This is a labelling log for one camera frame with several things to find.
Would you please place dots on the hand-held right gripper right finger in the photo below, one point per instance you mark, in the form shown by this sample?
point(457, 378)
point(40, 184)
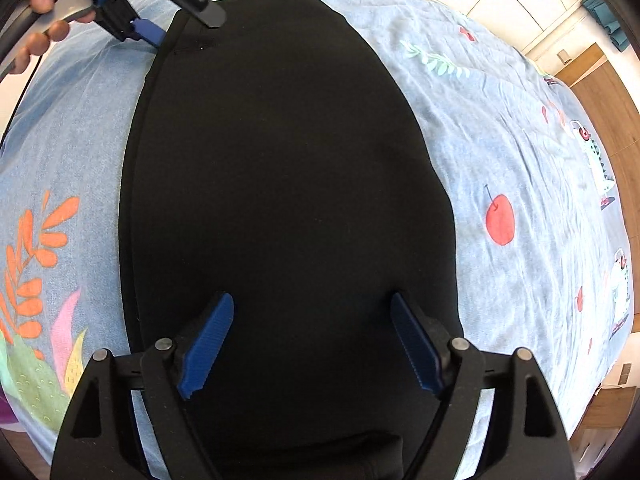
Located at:
point(417, 345)

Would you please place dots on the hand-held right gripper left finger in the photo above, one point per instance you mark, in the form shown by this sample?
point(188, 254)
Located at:
point(207, 345)

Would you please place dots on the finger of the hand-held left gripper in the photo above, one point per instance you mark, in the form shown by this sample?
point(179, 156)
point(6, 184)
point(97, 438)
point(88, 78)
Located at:
point(205, 10)
point(145, 29)

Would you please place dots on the black pants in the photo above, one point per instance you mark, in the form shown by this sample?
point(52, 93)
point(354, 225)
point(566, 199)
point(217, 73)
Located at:
point(290, 160)

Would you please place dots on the wooden dresser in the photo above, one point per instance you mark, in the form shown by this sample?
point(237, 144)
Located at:
point(617, 407)

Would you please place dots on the blue printed bedsheet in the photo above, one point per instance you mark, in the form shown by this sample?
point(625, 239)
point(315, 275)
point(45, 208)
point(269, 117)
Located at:
point(500, 135)

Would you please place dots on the wooden headboard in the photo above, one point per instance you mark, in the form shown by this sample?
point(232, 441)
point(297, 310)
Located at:
point(620, 110)

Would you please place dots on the teal hanging cloth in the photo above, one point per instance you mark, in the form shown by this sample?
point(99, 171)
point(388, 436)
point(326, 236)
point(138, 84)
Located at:
point(607, 20)

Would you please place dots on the beige wall socket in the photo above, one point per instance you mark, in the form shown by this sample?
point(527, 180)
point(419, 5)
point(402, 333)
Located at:
point(625, 373)

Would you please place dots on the beige wall switch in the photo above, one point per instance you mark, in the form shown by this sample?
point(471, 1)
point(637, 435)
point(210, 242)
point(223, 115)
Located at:
point(563, 55)

